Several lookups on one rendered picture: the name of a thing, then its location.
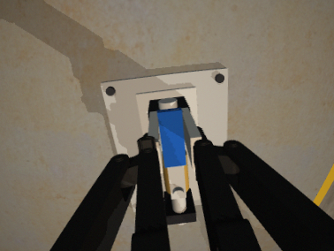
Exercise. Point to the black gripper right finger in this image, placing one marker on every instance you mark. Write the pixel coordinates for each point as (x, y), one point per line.
(292, 220)

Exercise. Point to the ball valve with blue lever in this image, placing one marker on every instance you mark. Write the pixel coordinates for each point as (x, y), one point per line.
(177, 168)

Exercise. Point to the white mounting plate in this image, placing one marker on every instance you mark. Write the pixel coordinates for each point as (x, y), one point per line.
(122, 108)

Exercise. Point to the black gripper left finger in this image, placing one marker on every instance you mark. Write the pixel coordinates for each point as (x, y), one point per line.
(95, 223)

